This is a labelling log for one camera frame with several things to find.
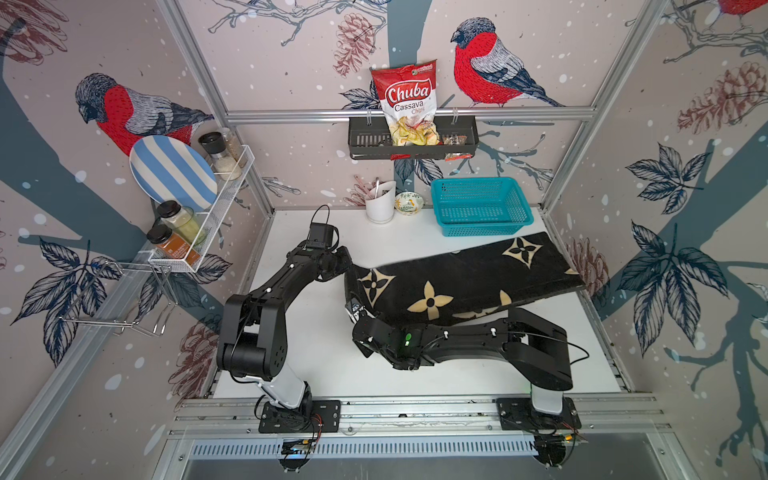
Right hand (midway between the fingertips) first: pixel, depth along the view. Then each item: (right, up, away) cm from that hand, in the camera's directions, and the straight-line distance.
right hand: (357, 325), depth 81 cm
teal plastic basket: (+46, +37, +41) cm, 72 cm away
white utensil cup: (+5, +37, +29) cm, 47 cm away
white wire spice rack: (-35, +49, +7) cm, 61 cm away
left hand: (-2, +19, +11) cm, 22 cm away
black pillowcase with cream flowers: (+39, +9, +17) cm, 44 cm away
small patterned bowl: (+17, +38, +41) cm, 58 cm away
